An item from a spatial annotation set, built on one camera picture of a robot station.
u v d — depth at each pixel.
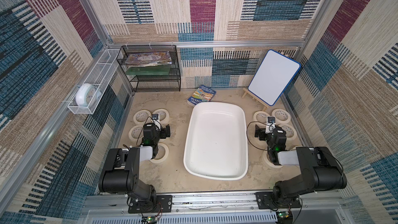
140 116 1.05
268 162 0.80
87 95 0.65
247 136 0.89
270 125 0.79
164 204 0.73
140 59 0.84
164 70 1.00
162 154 0.88
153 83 1.20
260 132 0.83
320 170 0.45
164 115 1.05
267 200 0.74
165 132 0.87
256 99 1.05
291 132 0.95
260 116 1.04
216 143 0.92
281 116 1.04
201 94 1.15
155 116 0.81
